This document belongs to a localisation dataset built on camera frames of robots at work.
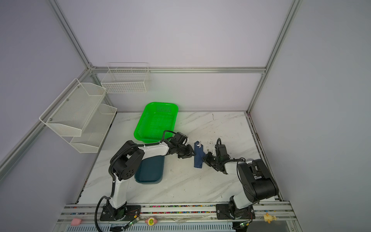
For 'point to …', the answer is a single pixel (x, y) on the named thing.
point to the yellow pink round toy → (150, 221)
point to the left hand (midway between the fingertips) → (194, 155)
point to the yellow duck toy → (268, 218)
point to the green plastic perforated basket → (157, 118)
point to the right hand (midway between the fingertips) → (201, 157)
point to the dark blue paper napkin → (199, 155)
